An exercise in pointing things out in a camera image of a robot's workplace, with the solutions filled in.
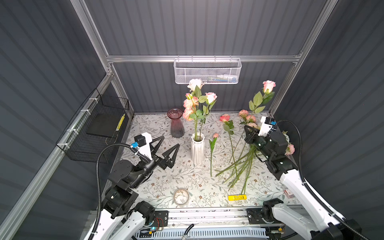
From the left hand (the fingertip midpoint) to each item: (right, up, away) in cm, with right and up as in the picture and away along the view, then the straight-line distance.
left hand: (171, 141), depth 57 cm
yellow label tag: (+31, -32, +22) cm, 50 cm away
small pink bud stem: (+21, -7, +45) cm, 50 cm away
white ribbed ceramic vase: (+11, -6, +22) cm, 25 cm away
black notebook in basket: (-37, +7, +19) cm, 42 cm away
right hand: (+35, +5, +17) cm, 39 cm away
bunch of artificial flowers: (+36, -20, +32) cm, 53 cm away
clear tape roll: (+1, -33, +24) cm, 41 cm away
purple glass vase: (-3, +3, +42) cm, 42 cm away
